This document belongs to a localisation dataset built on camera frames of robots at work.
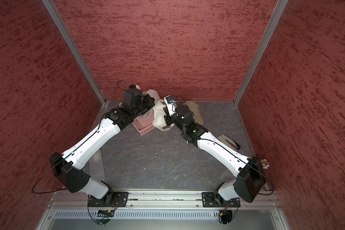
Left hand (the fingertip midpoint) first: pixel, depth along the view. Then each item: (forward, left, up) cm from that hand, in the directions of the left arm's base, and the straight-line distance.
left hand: (155, 101), depth 75 cm
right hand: (-3, -6, -3) cm, 7 cm away
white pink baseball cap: (-10, -3, -5) cm, 11 cm away
